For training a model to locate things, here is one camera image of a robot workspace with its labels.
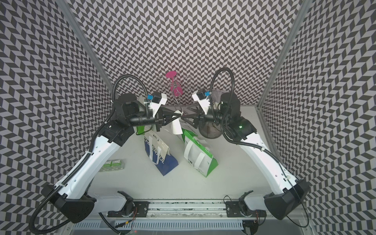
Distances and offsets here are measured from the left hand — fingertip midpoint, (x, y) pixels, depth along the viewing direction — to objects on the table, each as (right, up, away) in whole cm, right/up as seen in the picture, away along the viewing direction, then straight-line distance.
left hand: (179, 116), depth 58 cm
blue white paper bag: (-12, -17, +13) cm, 25 cm away
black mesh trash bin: (+16, -8, +33) cm, 37 cm away
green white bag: (+7, -20, +18) cm, 28 cm away
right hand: (+3, +1, +3) cm, 4 cm away
